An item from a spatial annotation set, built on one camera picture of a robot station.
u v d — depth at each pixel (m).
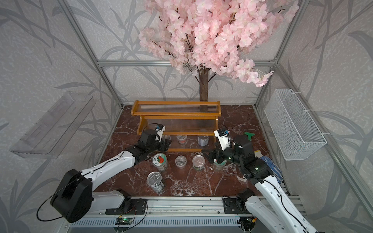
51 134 0.67
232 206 0.73
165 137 0.87
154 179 0.72
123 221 0.70
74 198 0.41
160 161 0.81
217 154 0.59
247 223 0.74
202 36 0.45
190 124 1.08
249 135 1.01
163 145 0.77
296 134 0.60
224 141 0.61
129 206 0.71
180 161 0.84
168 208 0.74
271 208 0.45
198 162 0.83
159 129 0.75
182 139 0.91
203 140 0.90
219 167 0.83
